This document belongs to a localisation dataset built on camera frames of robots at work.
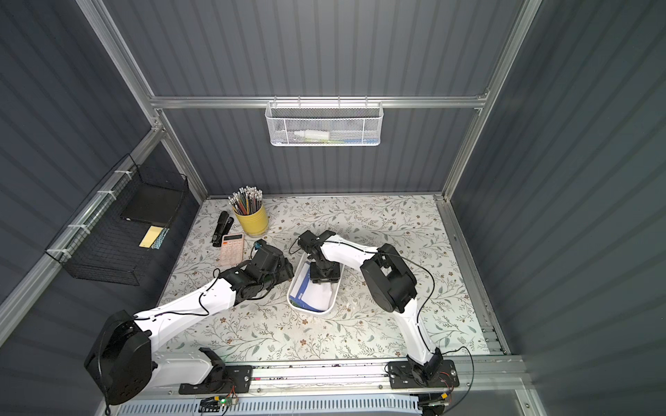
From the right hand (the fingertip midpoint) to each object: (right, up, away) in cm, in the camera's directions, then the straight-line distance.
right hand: (321, 285), depth 92 cm
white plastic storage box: (+5, -1, -5) cm, 8 cm away
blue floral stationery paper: (-4, -3, -3) cm, 6 cm away
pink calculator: (-36, +12, +9) cm, 39 cm away
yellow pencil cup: (-27, +21, +9) cm, 36 cm away
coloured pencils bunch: (-28, +31, +5) cm, 42 cm away
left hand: (-10, +7, -8) cm, 14 cm away
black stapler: (-43, +21, +18) cm, 51 cm away
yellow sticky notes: (-49, +18, -17) cm, 55 cm away
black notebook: (-55, +31, -6) cm, 64 cm away
